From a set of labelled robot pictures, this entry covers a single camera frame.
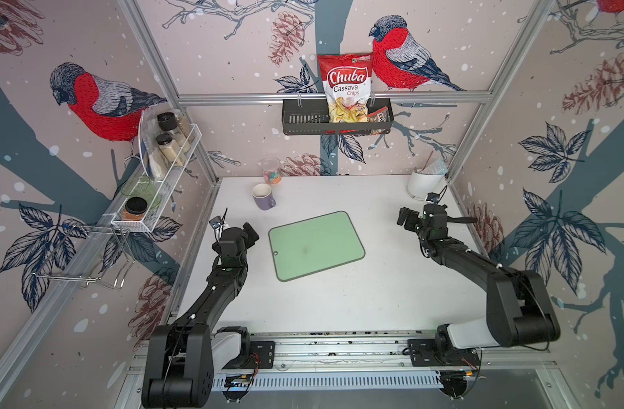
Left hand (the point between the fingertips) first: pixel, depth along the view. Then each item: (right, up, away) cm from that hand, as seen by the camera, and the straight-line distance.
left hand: (243, 223), depth 87 cm
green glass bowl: (-23, +12, -17) cm, 31 cm away
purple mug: (+2, +11, +20) cm, 22 cm away
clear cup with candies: (+4, +22, +31) cm, 38 cm away
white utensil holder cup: (+69, +14, +17) cm, 72 cm away
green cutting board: (+24, -10, +13) cm, 29 cm away
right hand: (+60, +4, +6) cm, 61 cm away
